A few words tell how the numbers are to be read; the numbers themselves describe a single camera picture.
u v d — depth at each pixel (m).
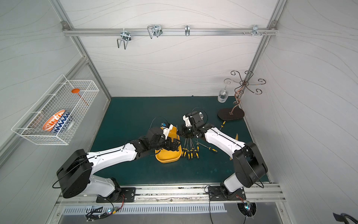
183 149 0.90
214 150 0.90
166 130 0.73
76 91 0.79
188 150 0.89
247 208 0.72
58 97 0.70
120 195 0.67
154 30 0.76
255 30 0.77
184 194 0.75
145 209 0.70
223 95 0.95
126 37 0.78
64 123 0.58
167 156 0.85
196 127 0.67
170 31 0.79
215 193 0.74
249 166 0.45
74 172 0.42
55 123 0.57
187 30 0.78
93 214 0.69
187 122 0.79
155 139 0.64
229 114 1.08
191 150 0.89
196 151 0.88
